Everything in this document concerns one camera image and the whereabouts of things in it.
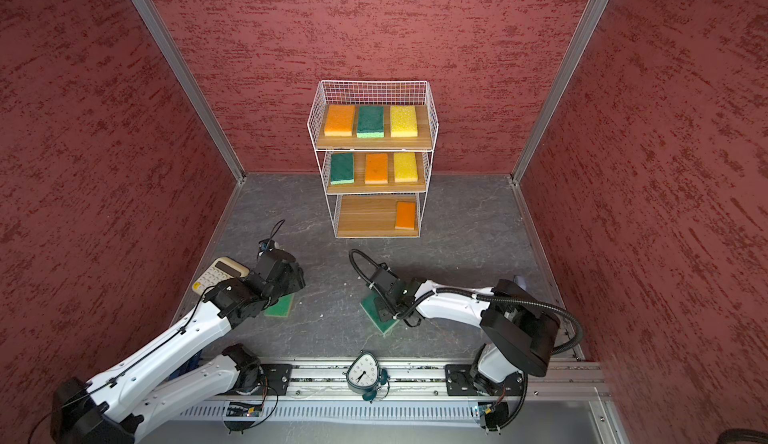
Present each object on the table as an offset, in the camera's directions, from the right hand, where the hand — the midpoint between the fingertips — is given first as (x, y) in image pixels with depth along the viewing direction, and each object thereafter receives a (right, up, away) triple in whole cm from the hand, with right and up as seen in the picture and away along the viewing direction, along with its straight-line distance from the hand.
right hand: (387, 312), depth 85 cm
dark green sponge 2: (-4, +1, -2) cm, 5 cm away
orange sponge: (-3, +43, +2) cm, 43 cm away
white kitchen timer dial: (-5, -11, -14) cm, 18 cm away
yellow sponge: (+6, +43, +3) cm, 43 cm away
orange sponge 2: (+6, +27, +21) cm, 35 cm away
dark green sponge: (-14, +43, +2) cm, 45 cm away
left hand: (-26, +11, -5) cm, 28 cm away
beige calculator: (-53, +11, +7) cm, 54 cm away
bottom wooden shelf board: (-6, +27, +22) cm, 36 cm away
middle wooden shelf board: (-8, +37, 0) cm, 38 cm away
